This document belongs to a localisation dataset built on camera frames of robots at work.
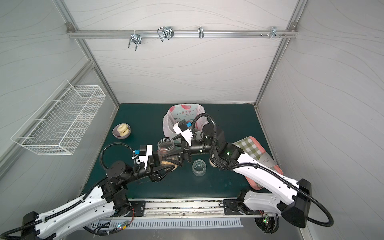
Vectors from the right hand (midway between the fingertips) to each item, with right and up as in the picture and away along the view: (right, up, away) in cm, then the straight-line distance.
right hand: (164, 150), depth 56 cm
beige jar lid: (+21, -15, +32) cm, 42 cm away
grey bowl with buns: (-38, +3, +42) cm, 56 cm away
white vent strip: (-29, -39, +14) cm, 51 cm away
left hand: (+2, -6, +3) cm, 7 cm away
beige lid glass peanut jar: (+14, -17, +31) cm, 38 cm away
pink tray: (+45, -25, +26) cm, 57 cm away
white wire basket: (-52, +8, +13) cm, 54 cm away
